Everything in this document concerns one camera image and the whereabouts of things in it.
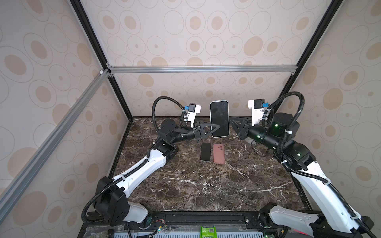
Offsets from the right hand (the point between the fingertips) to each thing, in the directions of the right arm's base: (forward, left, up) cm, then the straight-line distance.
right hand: (233, 118), depth 59 cm
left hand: (-7, +5, 0) cm, 9 cm away
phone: (+10, +1, -43) cm, 44 cm away
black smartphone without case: (+12, +10, -43) cm, 46 cm away
